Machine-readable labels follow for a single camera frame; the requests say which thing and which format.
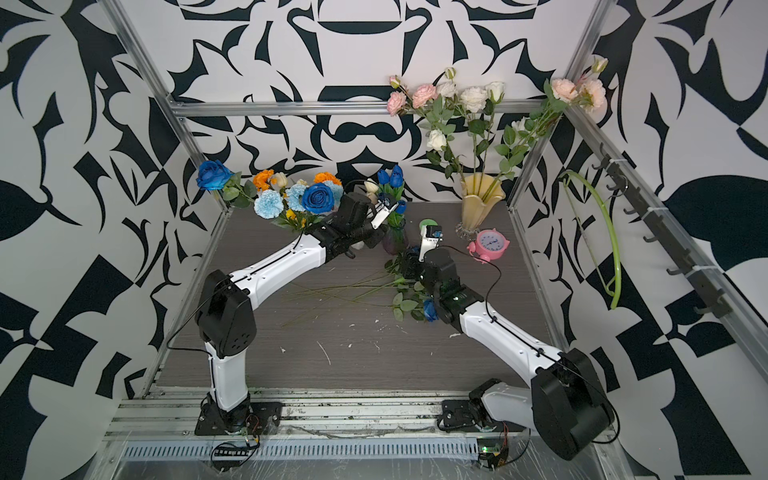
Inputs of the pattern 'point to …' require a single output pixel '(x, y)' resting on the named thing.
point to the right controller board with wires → (493, 453)
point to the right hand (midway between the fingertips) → (409, 245)
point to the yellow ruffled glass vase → (479, 192)
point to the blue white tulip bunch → (391, 185)
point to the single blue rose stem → (404, 266)
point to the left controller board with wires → (227, 456)
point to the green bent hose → (598, 188)
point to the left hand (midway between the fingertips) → (378, 212)
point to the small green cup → (427, 222)
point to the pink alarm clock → (490, 244)
